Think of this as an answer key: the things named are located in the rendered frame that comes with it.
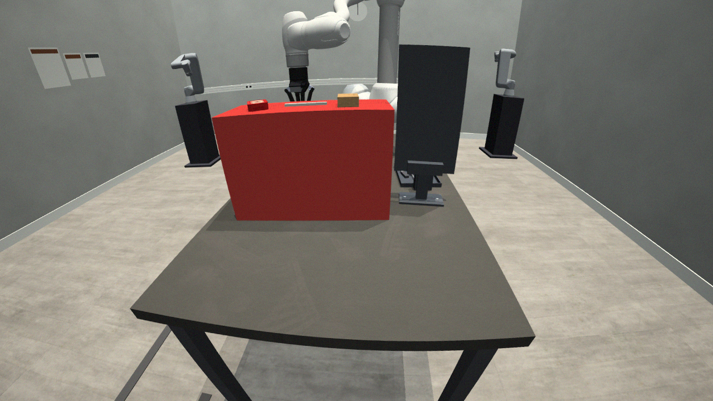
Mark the tan cardboard box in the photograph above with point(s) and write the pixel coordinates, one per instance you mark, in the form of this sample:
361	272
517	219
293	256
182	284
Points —
348	100

